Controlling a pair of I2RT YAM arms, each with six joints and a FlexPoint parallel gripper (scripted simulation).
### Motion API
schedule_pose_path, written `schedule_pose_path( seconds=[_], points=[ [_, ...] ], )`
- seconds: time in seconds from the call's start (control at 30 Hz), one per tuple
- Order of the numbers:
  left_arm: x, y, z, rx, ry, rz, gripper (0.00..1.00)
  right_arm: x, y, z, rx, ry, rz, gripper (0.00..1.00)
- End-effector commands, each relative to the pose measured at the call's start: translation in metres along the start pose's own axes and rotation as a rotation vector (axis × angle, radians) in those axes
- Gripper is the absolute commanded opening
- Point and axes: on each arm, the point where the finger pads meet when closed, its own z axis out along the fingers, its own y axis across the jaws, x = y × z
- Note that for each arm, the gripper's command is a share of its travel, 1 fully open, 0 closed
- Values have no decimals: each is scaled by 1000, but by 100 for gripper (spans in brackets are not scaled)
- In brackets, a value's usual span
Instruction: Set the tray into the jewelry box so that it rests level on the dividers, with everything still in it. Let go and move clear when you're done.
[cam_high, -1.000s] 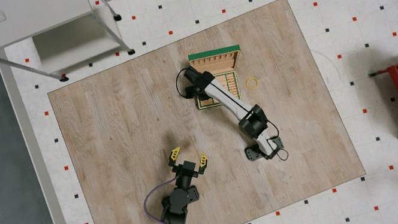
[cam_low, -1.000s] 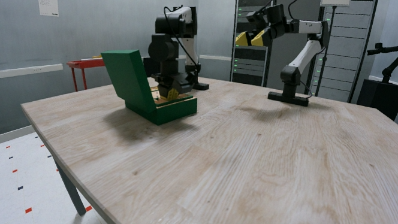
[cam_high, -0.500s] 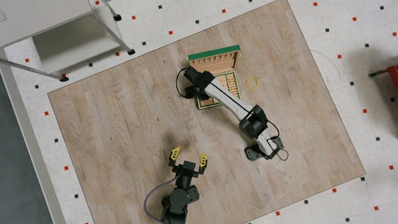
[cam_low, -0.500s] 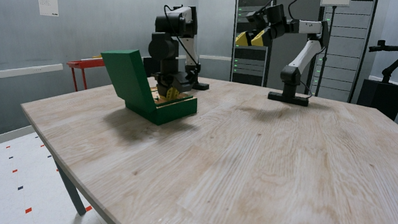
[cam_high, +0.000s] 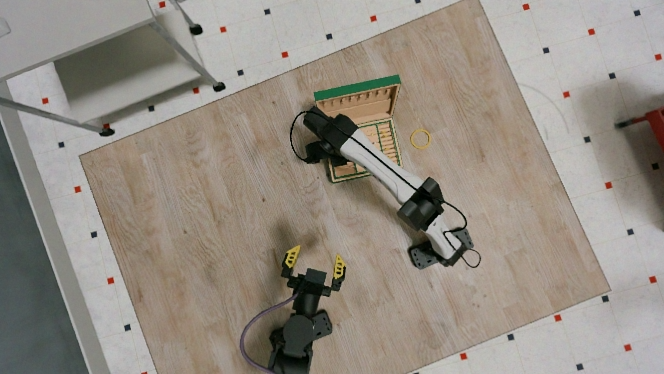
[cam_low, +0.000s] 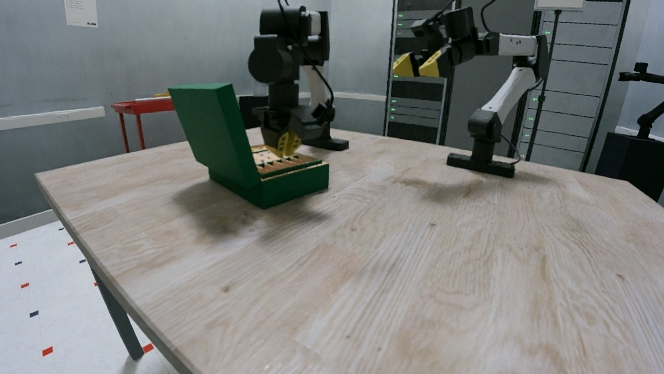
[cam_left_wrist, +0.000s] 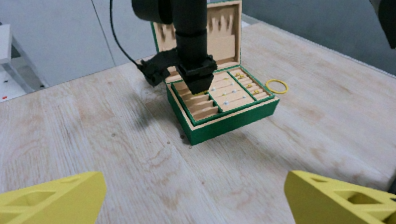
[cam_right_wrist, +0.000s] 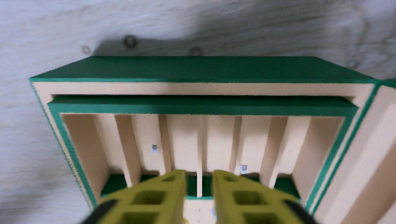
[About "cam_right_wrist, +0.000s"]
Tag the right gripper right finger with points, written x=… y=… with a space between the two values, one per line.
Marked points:
x=241 y=200

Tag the green jewelry box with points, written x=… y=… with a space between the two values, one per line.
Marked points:
x=360 y=184

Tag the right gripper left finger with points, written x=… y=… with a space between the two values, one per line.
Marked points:
x=157 y=200

